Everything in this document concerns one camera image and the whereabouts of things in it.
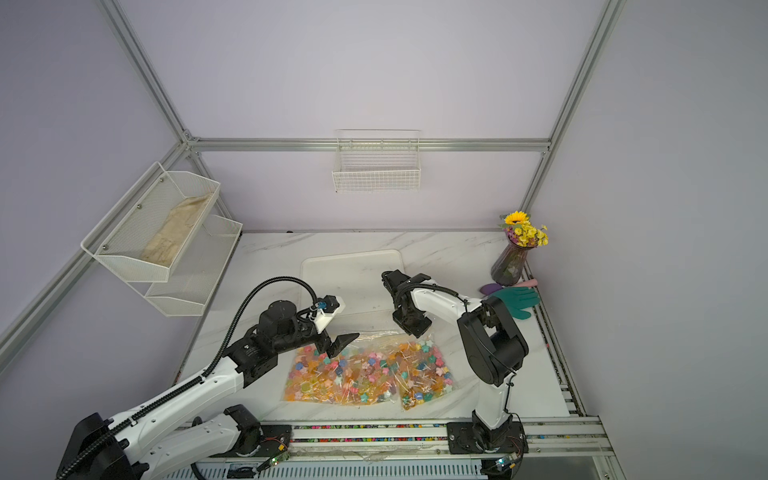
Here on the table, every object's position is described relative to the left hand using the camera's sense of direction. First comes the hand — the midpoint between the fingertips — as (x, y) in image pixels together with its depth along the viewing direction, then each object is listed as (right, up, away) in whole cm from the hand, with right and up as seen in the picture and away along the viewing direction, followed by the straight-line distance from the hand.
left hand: (346, 322), depth 77 cm
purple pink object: (+47, +6, +26) cm, 54 cm away
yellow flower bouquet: (+50, +25, +12) cm, 57 cm away
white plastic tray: (-1, +9, +31) cm, 33 cm away
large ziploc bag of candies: (+3, -16, +7) cm, 18 cm away
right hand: (+17, -6, +14) cm, 23 cm away
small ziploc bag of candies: (+19, -15, +7) cm, 25 cm away
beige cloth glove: (-47, +20, 0) cm, 51 cm away
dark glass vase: (+51, +13, +22) cm, 57 cm away
